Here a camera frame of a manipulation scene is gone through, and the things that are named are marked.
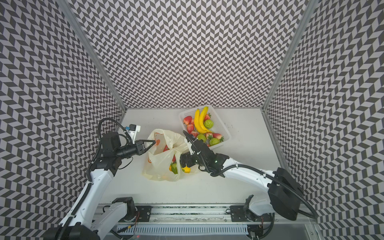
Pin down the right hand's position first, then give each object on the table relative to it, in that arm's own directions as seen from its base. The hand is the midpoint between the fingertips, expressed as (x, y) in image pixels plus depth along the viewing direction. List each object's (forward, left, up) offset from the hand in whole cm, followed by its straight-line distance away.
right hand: (184, 159), depth 78 cm
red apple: (+32, 0, -5) cm, 32 cm away
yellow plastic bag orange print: (-6, +8, +11) cm, 15 cm away
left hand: (+4, +14, +10) cm, 17 cm away
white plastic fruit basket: (+27, -22, -8) cm, 35 cm away
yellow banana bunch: (+31, -8, -5) cm, 33 cm away
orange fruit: (-8, +5, +8) cm, 12 cm away
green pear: (-7, +3, +7) cm, 10 cm away
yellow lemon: (-3, -1, -6) cm, 7 cm away
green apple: (+29, -14, -7) cm, 33 cm away
